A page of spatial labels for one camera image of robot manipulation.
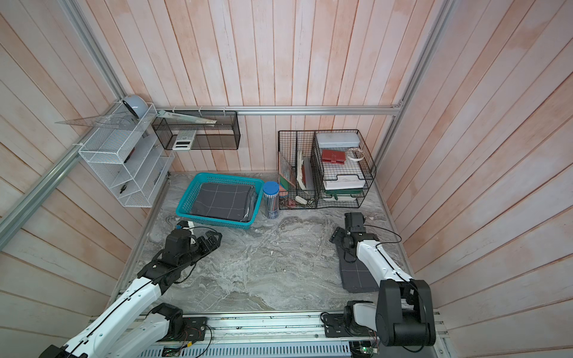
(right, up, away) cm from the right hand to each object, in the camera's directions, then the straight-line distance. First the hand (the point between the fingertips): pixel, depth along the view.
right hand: (341, 237), depth 91 cm
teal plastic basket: (-68, +13, +5) cm, 69 cm away
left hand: (-50, 0, -8) cm, 51 cm away
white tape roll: (+8, +34, +8) cm, 36 cm away
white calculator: (-68, +43, +7) cm, 81 cm away
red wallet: (-2, +35, +4) cm, 35 cm away
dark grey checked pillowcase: (-47, +15, +10) cm, 51 cm away
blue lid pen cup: (-29, +16, -1) cm, 33 cm away
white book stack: (+2, +24, +1) cm, 24 cm away
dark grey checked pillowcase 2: (+4, -14, -7) cm, 16 cm away
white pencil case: (+2, +44, +12) cm, 46 cm away
